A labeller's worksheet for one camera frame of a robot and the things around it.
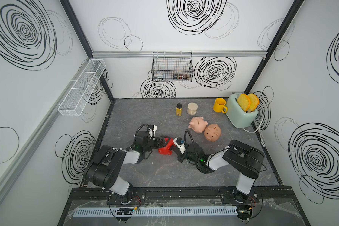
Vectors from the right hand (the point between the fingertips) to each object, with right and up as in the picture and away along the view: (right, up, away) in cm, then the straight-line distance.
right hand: (172, 148), depth 86 cm
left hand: (-4, +5, +3) cm, 7 cm away
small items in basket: (+6, +45, +2) cm, 46 cm away
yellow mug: (+36, +27, +19) cm, 49 cm away
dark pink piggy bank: (+26, +9, +4) cm, 28 cm away
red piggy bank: (-3, 0, -3) cm, 5 cm away
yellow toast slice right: (+53, +29, +3) cm, 60 cm away
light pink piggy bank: (+17, +14, +8) cm, 24 cm away
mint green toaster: (+42, +20, +5) cm, 47 cm away
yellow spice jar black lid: (+5, +24, +18) cm, 30 cm away
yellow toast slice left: (+47, +29, +5) cm, 56 cm away
